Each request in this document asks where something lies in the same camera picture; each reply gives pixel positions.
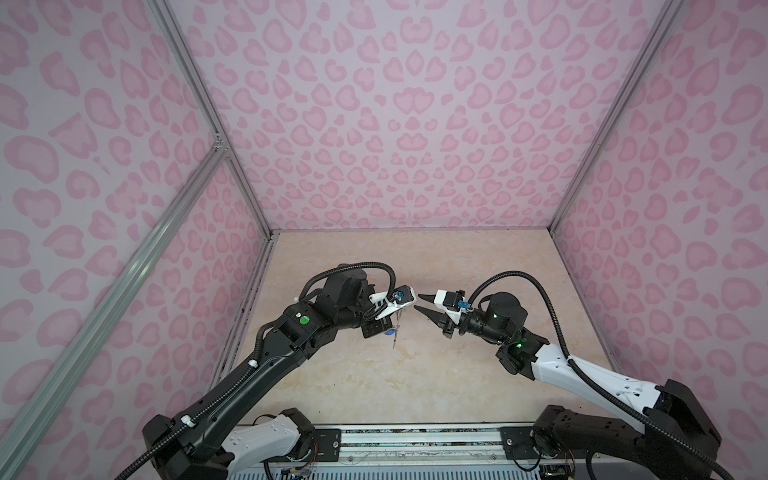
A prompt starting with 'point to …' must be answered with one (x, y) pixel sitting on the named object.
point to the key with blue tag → (390, 332)
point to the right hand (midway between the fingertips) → (421, 299)
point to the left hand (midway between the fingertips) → (397, 298)
